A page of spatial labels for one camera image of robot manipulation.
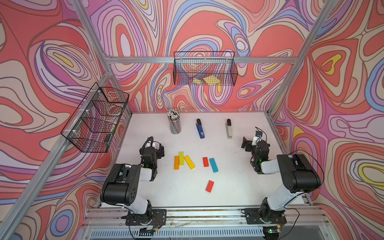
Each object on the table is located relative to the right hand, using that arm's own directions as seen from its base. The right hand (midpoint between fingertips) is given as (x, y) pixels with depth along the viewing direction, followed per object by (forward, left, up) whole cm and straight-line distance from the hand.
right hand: (251, 140), depth 96 cm
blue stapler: (+15, +33, -3) cm, 36 cm away
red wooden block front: (-26, +29, -5) cm, 40 cm away
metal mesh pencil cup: (+12, +50, +13) cm, 53 cm away
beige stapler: (+12, +12, -2) cm, 17 cm away
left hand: (-2, +63, +1) cm, 63 cm away
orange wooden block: (-11, +49, -4) cm, 50 cm away
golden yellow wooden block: (-11, +41, -4) cm, 42 cm away
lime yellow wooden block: (-10, +46, -5) cm, 47 cm away
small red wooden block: (-11, +30, -6) cm, 33 cm away
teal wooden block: (-14, +25, -5) cm, 29 cm away
